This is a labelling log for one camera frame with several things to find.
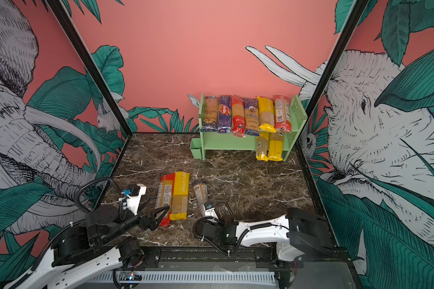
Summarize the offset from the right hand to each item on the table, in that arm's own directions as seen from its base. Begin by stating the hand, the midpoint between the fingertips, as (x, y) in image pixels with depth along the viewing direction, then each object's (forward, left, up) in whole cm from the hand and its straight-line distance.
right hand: (201, 224), depth 78 cm
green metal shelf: (+43, -4, +7) cm, 44 cm away
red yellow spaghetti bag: (+14, +19, -2) cm, 24 cm away
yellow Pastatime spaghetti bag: (+47, -31, +23) cm, 61 cm away
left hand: (+1, +12, +21) cm, 24 cm away
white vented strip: (-19, +6, -5) cm, 20 cm away
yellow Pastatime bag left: (+11, +12, -4) cm, 17 cm away
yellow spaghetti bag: (+36, -30, +11) cm, 48 cm away
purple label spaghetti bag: (+15, +1, -1) cm, 15 cm away
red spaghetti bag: (+43, -17, +25) cm, 53 cm away
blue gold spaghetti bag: (+46, -3, +25) cm, 52 cm away
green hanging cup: (+45, +7, -2) cm, 46 cm away
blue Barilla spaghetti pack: (+44, -10, +26) cm, 52 cm away
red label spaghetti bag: (+47, -39, +24) cm, 65 cm away
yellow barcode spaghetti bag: (+38, -38, +9) cm, 54 cm away
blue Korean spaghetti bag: (+44, -23, +24) cm, 56 cm away
